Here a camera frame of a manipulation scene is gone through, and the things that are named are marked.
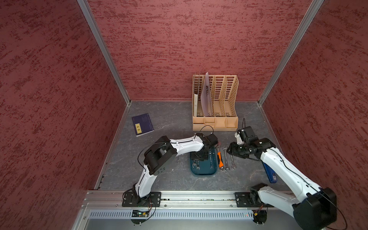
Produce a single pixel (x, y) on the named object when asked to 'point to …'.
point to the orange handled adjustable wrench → (220, 158)
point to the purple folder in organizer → (206, 98)
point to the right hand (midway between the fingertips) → (230, 154)
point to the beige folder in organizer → (195, 104)
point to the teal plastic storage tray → (205, 167)
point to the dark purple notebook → (142, 124)
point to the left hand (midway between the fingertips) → (199, 161)
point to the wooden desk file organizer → (213, 103)
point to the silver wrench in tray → (193, 164)
